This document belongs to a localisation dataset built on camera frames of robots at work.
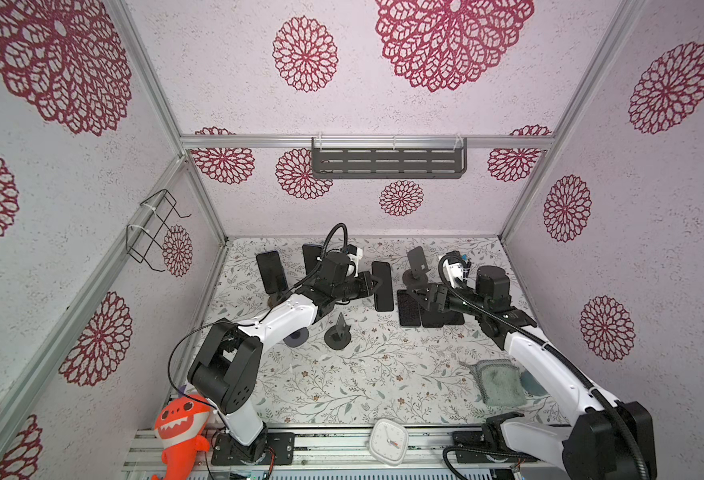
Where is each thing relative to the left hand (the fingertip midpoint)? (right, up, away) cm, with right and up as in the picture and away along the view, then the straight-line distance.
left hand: (381, 285), depth 85 cm
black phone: (-33, +4, +9) cm, 35 cm away
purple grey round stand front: (-26, -17, +10) cm, 32 cm away
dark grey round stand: (-12, -15, +2) cm, 19 cm away
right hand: (+8, +1, -8) cm, 12 cm away
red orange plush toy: (-49, -32, -15) cm, 61 cm away
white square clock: (+1, -37, -12) cm, 39 cm away
